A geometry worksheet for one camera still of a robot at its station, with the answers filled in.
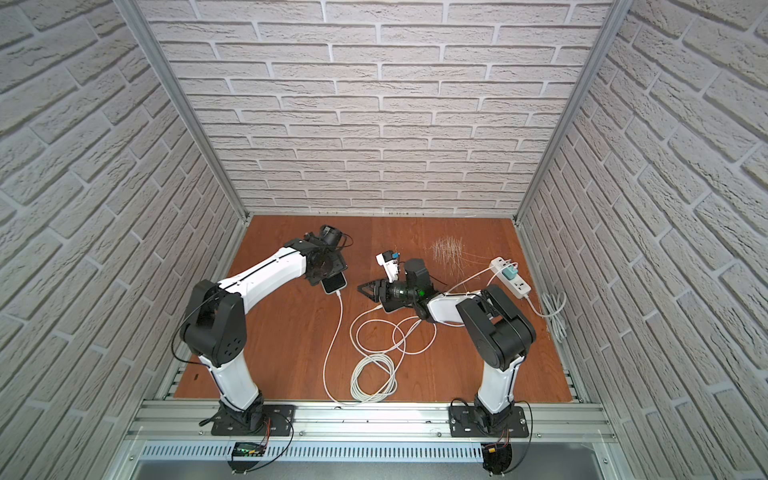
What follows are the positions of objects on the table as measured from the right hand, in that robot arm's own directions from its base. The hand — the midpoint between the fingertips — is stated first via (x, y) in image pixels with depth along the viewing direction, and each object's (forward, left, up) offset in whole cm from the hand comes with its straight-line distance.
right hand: (355, 294), depth 85 cm
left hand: (+13, +7, 0) cm, 15 cm away
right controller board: (-40, -34, -12) cm, 53 cm away
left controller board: (-34, +27, -13) cm, 45 cm away
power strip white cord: (0, -65, -14) cm, 66 cm away
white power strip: (+5, -53, -10) cm, 54 cm away
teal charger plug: (+8, -50, -5) cm, 51 cm away
